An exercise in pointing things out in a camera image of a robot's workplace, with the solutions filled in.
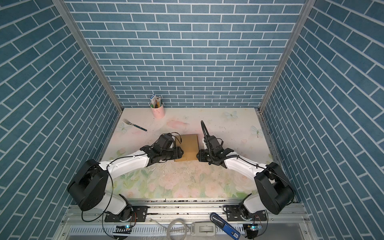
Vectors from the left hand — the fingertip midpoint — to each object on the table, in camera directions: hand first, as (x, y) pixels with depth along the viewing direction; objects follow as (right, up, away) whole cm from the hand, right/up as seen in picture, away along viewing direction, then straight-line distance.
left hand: (181, 153), depth 88 cm
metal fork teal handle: (-43, +18, +24) cm, 52 cm away
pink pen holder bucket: (-20, +26, +23) cm, 39 cm away
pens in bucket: (-20, +33, +17) cm, 42 cm away
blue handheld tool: (+26, -34, -16) cm, 46 cm away
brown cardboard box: (+5, +4, +2) cm, 7 cm away
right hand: (+9, -1, -1) cm, 9 cm away
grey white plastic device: (+13, -31, -20) cm, 39 cm away
